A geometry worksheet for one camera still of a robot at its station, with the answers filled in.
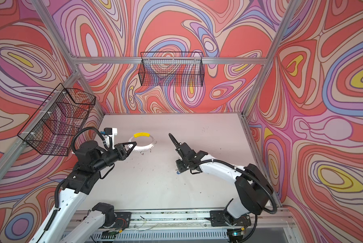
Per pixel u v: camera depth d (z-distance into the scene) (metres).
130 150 0.65
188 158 0.66
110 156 0.59
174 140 0.73
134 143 0.67
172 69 0.97
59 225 0.41
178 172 0.89
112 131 0.61
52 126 0.68
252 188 0.43
